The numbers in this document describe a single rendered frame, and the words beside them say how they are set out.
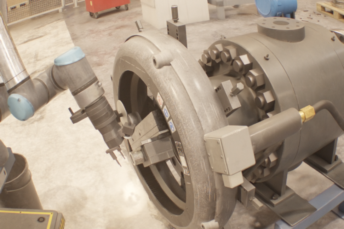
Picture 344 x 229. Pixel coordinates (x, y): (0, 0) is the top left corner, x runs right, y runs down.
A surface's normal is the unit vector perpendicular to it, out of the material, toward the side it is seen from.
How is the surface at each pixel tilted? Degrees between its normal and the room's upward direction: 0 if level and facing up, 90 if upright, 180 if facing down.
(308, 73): 48
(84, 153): 0
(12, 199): 93
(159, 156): 54
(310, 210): 0
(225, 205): 98
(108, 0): 90
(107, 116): 69
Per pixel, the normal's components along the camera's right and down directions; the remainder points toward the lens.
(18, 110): -0.32, 0.50
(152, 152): 0.29, -0.26
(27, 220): -0.11, -0.90
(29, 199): 0.91, 0.13
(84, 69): 0.69, -0.22
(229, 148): 0.37, -0.04
